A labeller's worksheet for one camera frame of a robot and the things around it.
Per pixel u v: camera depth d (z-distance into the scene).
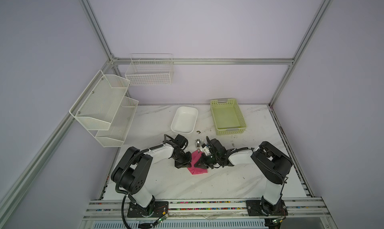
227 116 1.15
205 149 0.88
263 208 0.65
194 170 0.86
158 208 0.74
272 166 0.49
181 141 0.76
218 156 0.75
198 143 0.96
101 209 0.75
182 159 0.78
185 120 1.09
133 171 0.46
